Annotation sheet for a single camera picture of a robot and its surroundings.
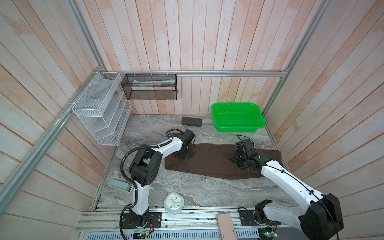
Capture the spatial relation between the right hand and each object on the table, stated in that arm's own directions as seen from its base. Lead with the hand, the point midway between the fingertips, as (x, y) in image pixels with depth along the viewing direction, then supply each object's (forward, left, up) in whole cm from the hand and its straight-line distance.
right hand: (230, 157), depth 84 cm
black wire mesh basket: (+49, +54, +14) cm, 74 cm away
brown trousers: (+2, +9, -9) cm, 13 cm away
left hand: (+4, +28, -9) cm, 29 cm away
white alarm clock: (-24, +32, -7) cm, 40 cm away
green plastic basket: (+44, -15, -12) cm, 48 cm away
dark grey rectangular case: (+36, +23, -9) cm, 44 cm away
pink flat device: (-34, +5, -9) cm, 35 cm away
